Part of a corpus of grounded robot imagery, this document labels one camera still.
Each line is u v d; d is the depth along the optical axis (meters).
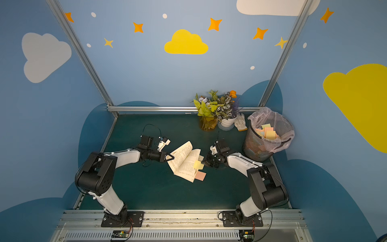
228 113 0.93
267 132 0.93
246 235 0.72
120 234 0.72
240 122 1.18
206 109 0.95
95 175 0.48
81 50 0.84
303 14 0.71
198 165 0.90
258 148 0.83
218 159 0.69
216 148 0.78
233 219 0.74
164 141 0.86
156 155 0.83
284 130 0.86
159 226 0.74
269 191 0.45
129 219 0.73
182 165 0.91
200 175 0.88
